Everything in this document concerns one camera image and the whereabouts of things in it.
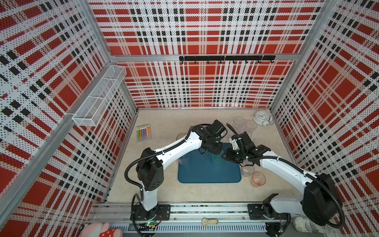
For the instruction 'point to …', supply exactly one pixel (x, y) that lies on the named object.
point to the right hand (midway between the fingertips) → (225, 157)
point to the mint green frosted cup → (216, 160)
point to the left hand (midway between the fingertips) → (218, 149)
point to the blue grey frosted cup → (186, 160)
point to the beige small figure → (205, 221)
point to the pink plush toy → (98, 229)
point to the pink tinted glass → (257, 179)
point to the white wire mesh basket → (91, 112)
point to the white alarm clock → (262, 118)
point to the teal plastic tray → (208, 168)
